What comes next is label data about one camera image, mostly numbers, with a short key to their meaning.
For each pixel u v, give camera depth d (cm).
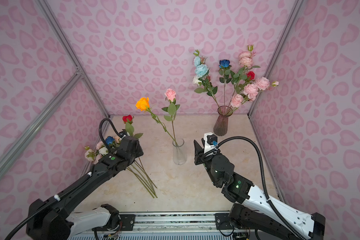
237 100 82
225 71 89
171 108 73
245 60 81
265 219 56
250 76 88
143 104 68
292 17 72
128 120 86
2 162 53
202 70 78
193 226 72
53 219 38
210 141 52
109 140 96
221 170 45
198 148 58
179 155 89
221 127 101
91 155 95
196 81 84
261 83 75
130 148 62
